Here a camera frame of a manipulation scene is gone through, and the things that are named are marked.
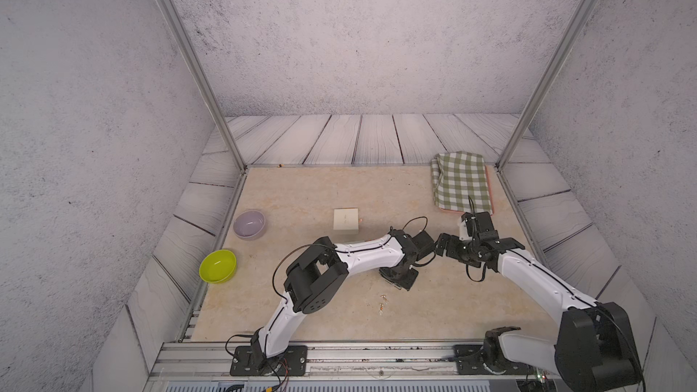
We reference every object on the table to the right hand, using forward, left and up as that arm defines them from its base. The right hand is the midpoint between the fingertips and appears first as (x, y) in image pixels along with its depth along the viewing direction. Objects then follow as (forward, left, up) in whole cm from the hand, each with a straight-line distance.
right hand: (448, 248), depth 87 cm
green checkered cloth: (+35, -13, -7) cm, 38 cm away
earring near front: (-16, +22, -8) cm, 28 cm away
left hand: (-11, +14, -6) cm, 19 cm away
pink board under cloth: (+27, -24, -8) cm, 37 cm away
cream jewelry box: (+14, +33, -4) cm, 36 cm away
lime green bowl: (-4, +75, -5) cm, 76 cm away
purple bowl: (+11, +68, -4) cm, 69 cm away
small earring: (-13, +21, -7) cm, 25 cm away
